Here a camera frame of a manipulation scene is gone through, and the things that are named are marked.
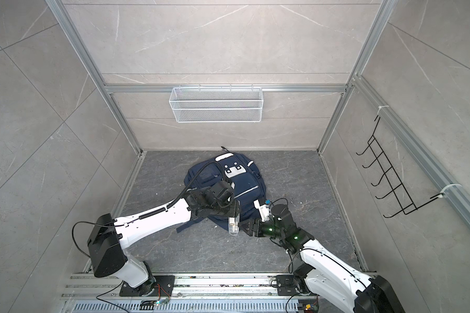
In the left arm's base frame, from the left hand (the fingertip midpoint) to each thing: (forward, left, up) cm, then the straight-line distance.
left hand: (239, 206), depth 78 cm
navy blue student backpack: (+23, -4, -9) cm, 25 cm away
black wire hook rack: (-5, -53, +16) cm, 56 cm away
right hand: (-6, -1, -4) cm, 7 cm away
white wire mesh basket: (+53, +10, +13) cm, 55 cm away
